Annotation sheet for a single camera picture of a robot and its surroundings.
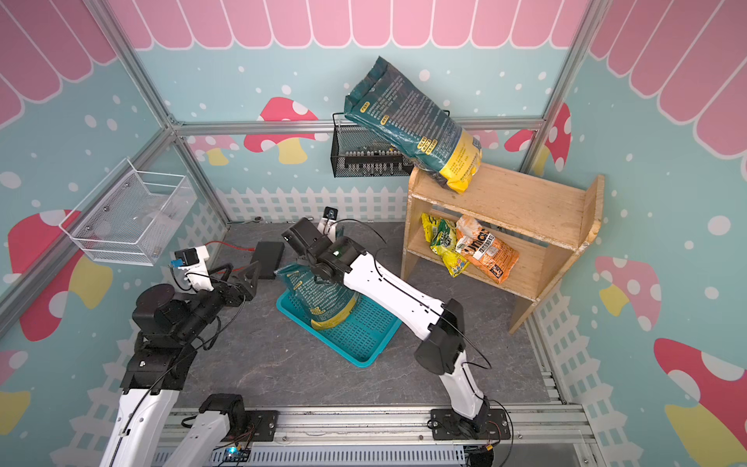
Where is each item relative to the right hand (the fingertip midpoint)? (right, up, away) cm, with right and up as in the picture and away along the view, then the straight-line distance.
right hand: (307, 246), depth 78 cm
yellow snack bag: (+36, +3, 0) cm, 36 cm away
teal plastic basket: (+12, -28, +12) cm, 33 cm away
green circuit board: (-17, -52, -5) cm, 55 cm away
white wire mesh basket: (-46, +8, -3) cm, 46 cm away
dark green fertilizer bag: (+4, -16, +2) cm, 17 cm away
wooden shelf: (+59, +4, +10) cm, 60 cm away
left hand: (-11, -5, -11) cm, 16 cm away
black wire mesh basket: (+12, +30, +15) cm, 36 cm away
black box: (-23, -3, +32) cm, 40 cm away
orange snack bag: (+47, -1, 0) cm, 47 cm away
